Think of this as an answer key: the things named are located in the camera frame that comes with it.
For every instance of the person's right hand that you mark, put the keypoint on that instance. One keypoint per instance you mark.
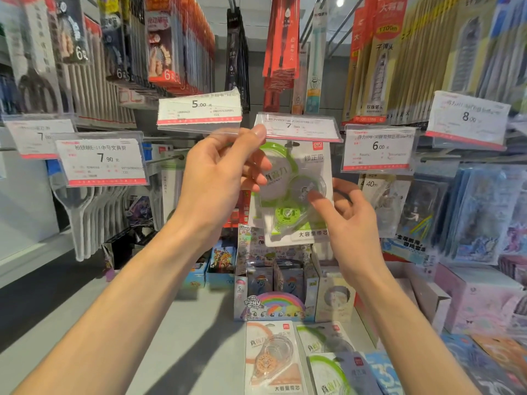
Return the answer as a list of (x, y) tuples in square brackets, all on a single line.
[(358, 242)]

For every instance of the person's left hand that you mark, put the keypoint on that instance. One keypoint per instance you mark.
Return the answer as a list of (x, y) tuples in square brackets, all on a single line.
[(210, 189)]

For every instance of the clear 40m correction tape pack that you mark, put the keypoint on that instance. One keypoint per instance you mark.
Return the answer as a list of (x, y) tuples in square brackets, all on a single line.
[(385, 209)]

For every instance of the green correction tape pack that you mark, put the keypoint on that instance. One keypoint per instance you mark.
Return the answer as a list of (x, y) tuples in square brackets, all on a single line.
[(315, 160)]

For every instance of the pile of assorted correction tapes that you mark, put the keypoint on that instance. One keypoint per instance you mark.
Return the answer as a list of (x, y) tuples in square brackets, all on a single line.
[(329, 374)]

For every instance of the orange correction tape pack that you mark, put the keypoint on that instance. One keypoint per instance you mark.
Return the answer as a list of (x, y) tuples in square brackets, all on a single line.
[(273, 357)]

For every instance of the person's right forearm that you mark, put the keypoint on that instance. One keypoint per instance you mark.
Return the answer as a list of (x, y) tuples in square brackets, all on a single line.
[(411, 341)]

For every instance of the person's left forearm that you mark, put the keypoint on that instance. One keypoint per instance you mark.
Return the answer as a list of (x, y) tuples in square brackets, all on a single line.
[(115, 316)]

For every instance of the red pen set pack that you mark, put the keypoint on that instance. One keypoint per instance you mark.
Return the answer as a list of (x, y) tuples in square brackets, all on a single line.
[(241, 209)]

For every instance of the red carton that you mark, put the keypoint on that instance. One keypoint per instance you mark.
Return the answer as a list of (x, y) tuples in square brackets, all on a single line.
[(395, 257)]

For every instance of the metal peg hook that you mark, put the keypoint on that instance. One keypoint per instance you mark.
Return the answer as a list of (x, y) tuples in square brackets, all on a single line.
[(164, 159)]

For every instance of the beige box round window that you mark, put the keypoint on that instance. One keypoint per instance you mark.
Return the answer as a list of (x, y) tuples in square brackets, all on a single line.
[(335, 296)]

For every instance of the dark blister pack blue card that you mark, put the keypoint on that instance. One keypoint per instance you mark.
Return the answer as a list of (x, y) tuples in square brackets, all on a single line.
[(420, 213)]

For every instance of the colourful sticker pack display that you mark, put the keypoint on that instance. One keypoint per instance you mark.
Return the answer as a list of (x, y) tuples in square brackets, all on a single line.
[(255, 246)]

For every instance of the blue card box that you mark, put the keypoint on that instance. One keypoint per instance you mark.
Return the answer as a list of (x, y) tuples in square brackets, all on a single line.
[(222, 263), (195, 275)]

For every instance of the white price tag red stripe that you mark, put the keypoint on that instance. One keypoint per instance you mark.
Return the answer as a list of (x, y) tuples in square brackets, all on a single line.
[(379, 148), (298, 127), (101, 160), (199, 108), (39, 137), (467, 119)]

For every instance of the rainbow print display box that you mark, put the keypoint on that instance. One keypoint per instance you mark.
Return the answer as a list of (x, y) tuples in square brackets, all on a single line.
[(276, 304)]

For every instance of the purple black card box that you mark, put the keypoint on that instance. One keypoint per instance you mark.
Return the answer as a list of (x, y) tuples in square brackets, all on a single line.
[(123, 250)]

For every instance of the row of clear scissors packs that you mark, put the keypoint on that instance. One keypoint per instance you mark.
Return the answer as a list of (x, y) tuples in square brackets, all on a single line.
[(90, 218)]

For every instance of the row of black packs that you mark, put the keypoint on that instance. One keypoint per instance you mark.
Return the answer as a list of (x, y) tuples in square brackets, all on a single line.
[(237, 61)]

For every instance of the row of blue character packs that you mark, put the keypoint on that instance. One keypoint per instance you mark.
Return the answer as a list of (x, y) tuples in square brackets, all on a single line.
[(486, 213)]

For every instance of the row of grey white packs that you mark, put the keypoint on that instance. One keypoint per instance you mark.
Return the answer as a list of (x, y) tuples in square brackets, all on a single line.
[(103, 90)]

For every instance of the row of red hanging packs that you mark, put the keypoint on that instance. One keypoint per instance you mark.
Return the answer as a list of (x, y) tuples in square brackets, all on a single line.
[(282, 41)]

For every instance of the white teal pen pack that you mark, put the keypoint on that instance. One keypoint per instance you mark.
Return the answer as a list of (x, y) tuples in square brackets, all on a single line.
[(316, 61)]

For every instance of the row of dark toy packs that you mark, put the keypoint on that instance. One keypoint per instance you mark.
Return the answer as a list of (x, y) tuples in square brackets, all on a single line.
[(117, 41)]

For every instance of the white side shelving unit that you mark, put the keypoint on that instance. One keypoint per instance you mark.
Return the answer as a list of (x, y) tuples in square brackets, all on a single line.
[(29, 209)]

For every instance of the row of orange refill packs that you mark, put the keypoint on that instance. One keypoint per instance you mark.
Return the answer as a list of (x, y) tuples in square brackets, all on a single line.
[(379, 57)]

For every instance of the row of yellow refill packs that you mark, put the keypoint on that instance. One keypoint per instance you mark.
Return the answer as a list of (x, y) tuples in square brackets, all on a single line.
[(444, 53)]

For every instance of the figure toy blister pack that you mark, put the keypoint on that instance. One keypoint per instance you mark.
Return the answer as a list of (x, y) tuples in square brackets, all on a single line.
[(72, 28)]

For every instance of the large dark scissors pack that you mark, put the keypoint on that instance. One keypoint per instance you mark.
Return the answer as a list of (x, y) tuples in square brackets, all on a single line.
[(33, 57)]

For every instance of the rack of blue pen packs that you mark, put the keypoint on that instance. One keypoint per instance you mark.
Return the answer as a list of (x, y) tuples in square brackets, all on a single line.
[(8, 94)]

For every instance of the row of blue yellow packs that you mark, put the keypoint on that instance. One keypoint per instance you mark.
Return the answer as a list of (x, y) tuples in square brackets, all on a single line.
[(506, 49)]

